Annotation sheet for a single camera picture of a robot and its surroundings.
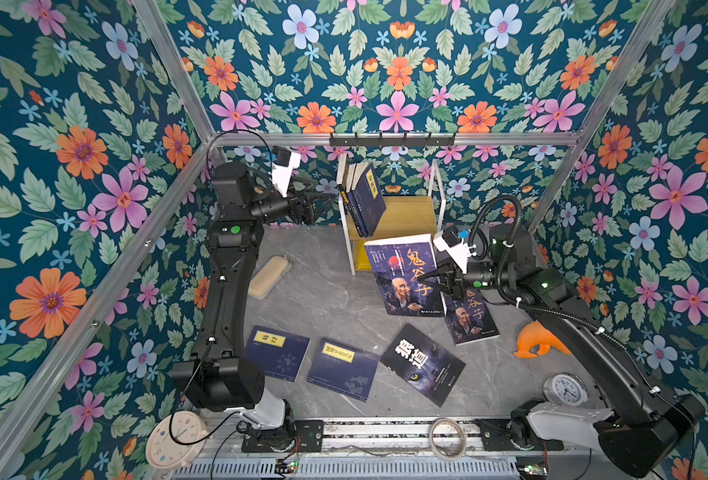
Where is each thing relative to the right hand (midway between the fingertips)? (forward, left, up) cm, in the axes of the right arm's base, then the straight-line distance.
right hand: (422, 271), depth 64 cm
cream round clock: (-29, +61, -32) cm, 75 cm away
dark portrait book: (+7, -19, -33) cm, 39 cm away
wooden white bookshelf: (+33, +1, -15) cm, 36 cm away
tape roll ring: (-27, -11, -34) cm, 45 cm away
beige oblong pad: (+21, +47, -30) cm, 60 cm away
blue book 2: (-5, +39, -35) cm, 52 cm away
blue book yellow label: (+30, +12, -4) cm, 33 cm away
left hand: (+14, +21, +14) cm, 28 cm away
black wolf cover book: (-8, -3, -34) cm, 35 cm away
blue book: (-9, +20, -35) cm, 41 cm away
